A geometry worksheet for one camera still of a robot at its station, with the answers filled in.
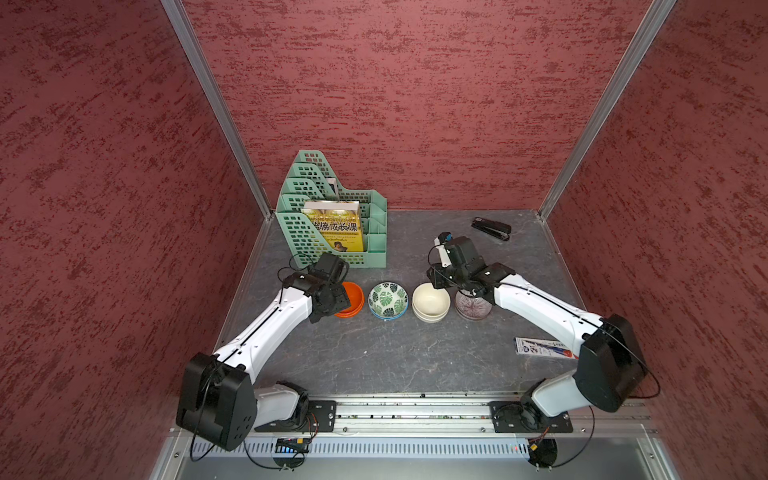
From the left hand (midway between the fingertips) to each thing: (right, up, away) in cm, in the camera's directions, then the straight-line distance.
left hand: (334, 311), depth 83 cm
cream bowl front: (+28, 0, +7) cm, 29 cm away
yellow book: (+1, +26, +4) cm, 26 cm away
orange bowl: (+5, +2, +8) cm, 10 cm away
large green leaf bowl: (+15, +1, +10) cm, 18 cm away
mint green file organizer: (-13, +42, +19) cm, 48 cm away
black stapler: (+56, +25, +30) cm, 68 cm away
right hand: (+28, +9, +3) cm, 30 cm away
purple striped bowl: (+42, -1, +7) cm, 42 cm away
